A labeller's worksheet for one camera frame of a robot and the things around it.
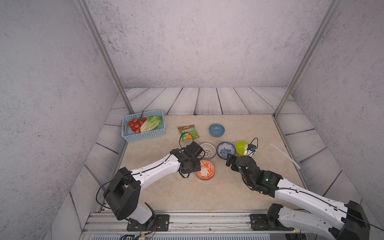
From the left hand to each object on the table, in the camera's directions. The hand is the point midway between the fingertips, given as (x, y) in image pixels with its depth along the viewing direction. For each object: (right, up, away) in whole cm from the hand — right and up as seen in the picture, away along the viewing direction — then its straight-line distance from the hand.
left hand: (200, 170), depth 83 cm
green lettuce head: (-34, +26, +25) cm, 50 cm away
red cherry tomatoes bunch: (-47, +26, +28) cm, 60 cm away
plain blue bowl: (+13, +21, +27) cm, 37 cm away
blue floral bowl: (+16, +10, +13) cm, 23 cm away
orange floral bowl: (+5, -2, +6) cm, 8 cm away
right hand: (+18, +8, -4) cm, 20 cm away
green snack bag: (-6, +21, -14) cm, 26 cm away
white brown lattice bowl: (+6, +8, +13) cm, 17 cm away
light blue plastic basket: (-46, +17, +18) cm, 53 cm away
